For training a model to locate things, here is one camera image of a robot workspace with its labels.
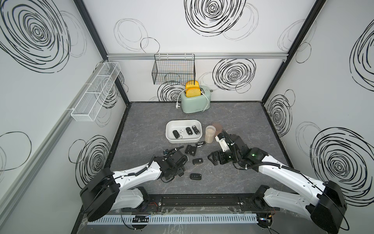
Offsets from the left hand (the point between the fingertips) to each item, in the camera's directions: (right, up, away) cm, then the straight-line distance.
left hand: (180, 170), depth 83 cm
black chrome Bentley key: (+13, +13, +10) cm, 21 cm away
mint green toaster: (+11, +40, +25) cm, 48 cm away
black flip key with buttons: (-4, +19, +16) cm, 25 cm away
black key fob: (+5, +21, +18) cm, 28 cm away
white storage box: (-7, +25, +19) cm, 32 cm away
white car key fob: (0, +21, +18) cm, 28 cm away
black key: (+5, +11, +8) cm, 14 cm away
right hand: (+19, +10, -6) cm, 22 cm away
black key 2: (+10, +4, +4) cm, 12 cm away
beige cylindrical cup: (+18, +21, +7) cm, 29 cm away
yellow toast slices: (+7, +49, +15) cm, 52 cm away
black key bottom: (+9, -3, -2) cm, 10 cm away
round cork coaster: (+25, +24, +12) cm, 36 cm away
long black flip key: (+10, +22, +18) cm, 30 cm away
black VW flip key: (+8, +10, +8) cm, 15 cm away
